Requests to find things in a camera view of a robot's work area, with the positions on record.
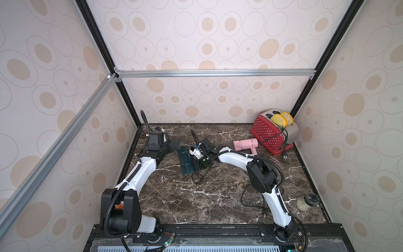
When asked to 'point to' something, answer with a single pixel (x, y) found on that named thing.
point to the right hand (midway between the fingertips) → (190, 173)
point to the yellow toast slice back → (289, 118)
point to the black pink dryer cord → (252, 207)
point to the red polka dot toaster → (274, 138)
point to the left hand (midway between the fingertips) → (177, 141)
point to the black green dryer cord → (206, 172)
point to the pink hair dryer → (252, 144)
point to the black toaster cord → (285, 154)
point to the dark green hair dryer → (186, 164)
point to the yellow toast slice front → (279, 119)
